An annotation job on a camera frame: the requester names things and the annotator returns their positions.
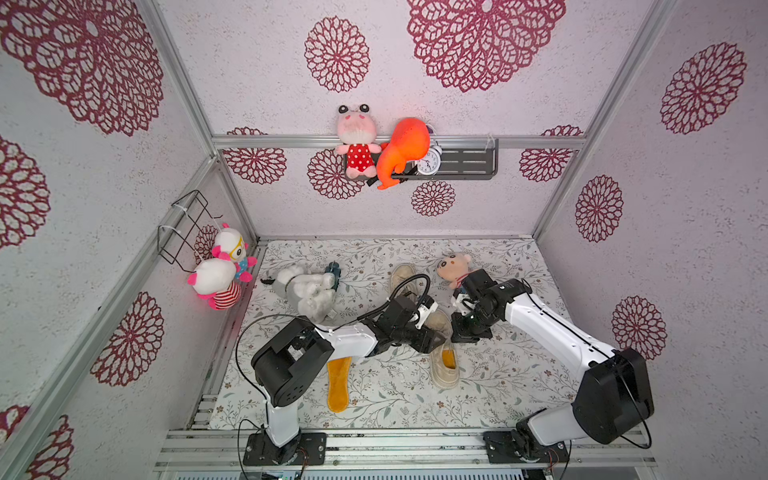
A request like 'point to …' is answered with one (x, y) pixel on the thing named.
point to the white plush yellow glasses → (229, 245)
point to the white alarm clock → (431, 163)
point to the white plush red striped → (213, 280)
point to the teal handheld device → (334, 268)
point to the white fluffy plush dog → (312, 293)
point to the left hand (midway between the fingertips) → (437, 338)
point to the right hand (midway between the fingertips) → (451, 335)
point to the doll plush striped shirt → (453, 268)
